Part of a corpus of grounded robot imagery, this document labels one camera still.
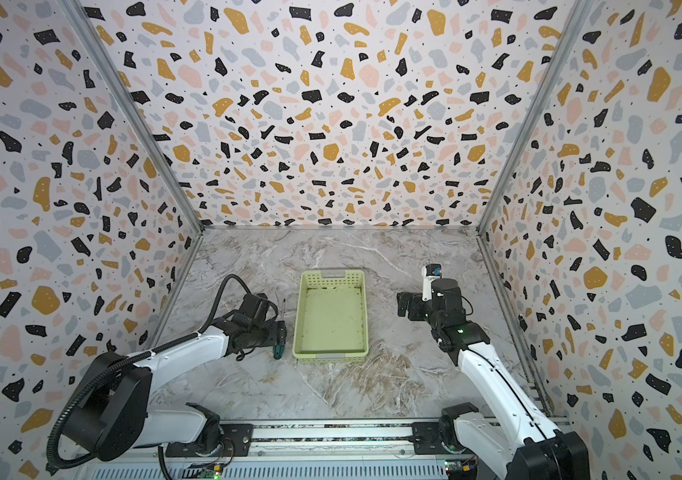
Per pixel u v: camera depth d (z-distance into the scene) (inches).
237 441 28.9
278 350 34.2
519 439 16.1
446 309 23.9
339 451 28.8
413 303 28.8
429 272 28.3
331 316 38.4
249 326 27.5
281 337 32.4
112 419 16.1
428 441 28.7
